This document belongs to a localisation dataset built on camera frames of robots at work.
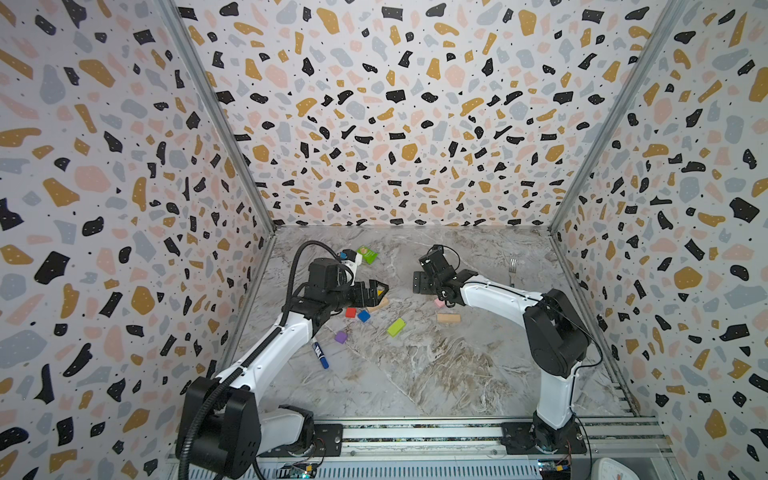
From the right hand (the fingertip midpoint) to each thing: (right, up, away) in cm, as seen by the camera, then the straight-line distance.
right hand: (422, 274), depth 95 cm
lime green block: (-8, -17, -1) cm, 19 cm away
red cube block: (-23, -12, +1) cm, 26 cm away
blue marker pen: (-30, -23, -8) cm, 39 cm away
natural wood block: (-13, -10, +4) cm, 17 cm away
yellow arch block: (-12, -3, -21) cm, 24 cm away
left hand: (-13, -2, -14) cm, 19 cm away
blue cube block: (-19, -14, +3) cm, 24 cm away
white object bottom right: (+41, -43, -26) cm, 65 cm away
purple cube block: (-25, -19, -2) cm, 32 cm away
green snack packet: (-20, +6, +18) cm, 28 cm away
